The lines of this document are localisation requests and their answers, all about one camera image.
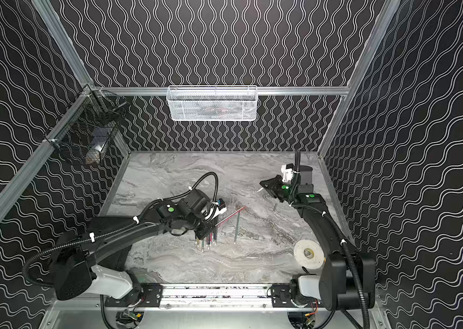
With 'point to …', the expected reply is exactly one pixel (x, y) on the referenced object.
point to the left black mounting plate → (151, 295)
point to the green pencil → (237, 227)
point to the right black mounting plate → (281, 296)
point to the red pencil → (229, 217)
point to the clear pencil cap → (262, 188)
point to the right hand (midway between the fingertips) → (261, 182)
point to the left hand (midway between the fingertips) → (214, 224)
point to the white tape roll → (309, 253)
